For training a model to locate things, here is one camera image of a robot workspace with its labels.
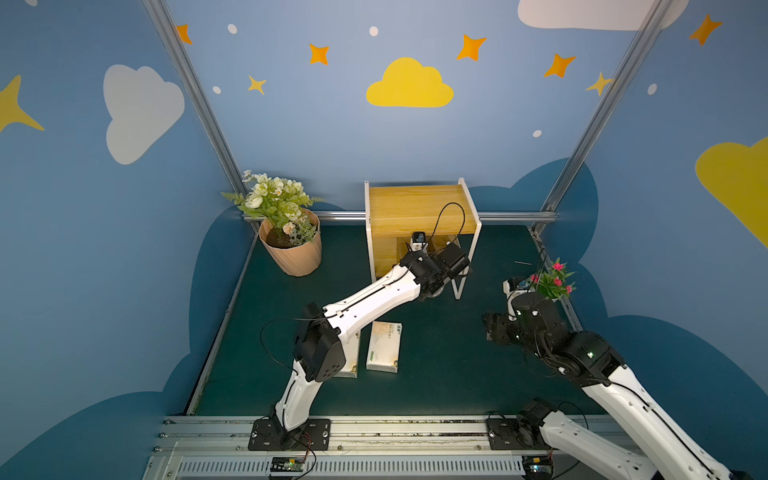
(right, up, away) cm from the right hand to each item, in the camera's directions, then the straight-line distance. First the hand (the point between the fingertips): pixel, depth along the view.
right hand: (501, 313), depth 73 cm
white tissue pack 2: (-29, -12, +12) cm, 34 cm away
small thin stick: (+23, +12, +38) cm, 45 cm away
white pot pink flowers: (+22, +6, +16) cm, 28 cm away
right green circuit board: (+9, -39, 0) cm, 40 cm away
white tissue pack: (-39, -15, +11) cm, 43 cm away
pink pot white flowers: (-60, +22, +23) cm, 68 cm away
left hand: (-20, +10, +9) cm, 24 cm away
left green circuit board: (-53, -37, -1) cm, 64 cm away
